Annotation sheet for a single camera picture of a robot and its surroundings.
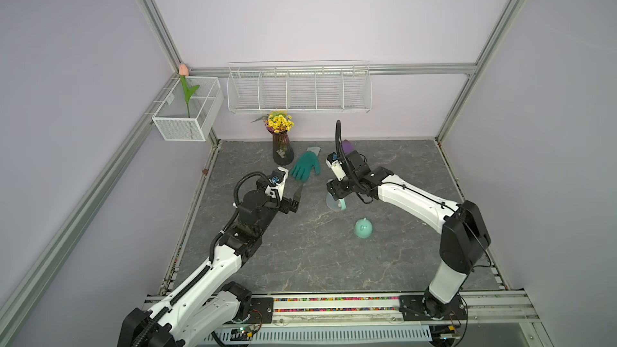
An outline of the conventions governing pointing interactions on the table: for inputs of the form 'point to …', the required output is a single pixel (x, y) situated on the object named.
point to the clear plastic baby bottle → (333, 204)
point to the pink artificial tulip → (189, 92)
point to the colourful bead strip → (337, 304)
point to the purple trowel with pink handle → (347, 146)
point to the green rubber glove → (303, 167)
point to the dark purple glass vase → (283, 152)
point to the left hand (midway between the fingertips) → (288, 180)
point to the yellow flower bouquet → (277, 121)
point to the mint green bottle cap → (363, 228)
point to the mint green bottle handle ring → (342, 204)
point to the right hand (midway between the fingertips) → (336, 181)
